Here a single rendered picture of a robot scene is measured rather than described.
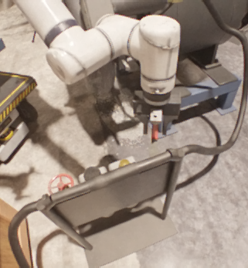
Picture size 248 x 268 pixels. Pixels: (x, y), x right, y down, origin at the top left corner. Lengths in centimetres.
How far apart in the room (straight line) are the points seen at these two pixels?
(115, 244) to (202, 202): 46
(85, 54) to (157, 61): 15
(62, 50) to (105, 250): 82
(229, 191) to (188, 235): 32
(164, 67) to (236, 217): 84
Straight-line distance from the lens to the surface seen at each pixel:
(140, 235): 100
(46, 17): 48
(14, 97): 127
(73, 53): 44
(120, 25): 52
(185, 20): 106
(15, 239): 74
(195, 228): 104
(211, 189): 113
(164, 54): 46
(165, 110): 58
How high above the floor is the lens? 98
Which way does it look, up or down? 50 degrees down
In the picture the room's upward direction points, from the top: 7 degrees counter-clockwise
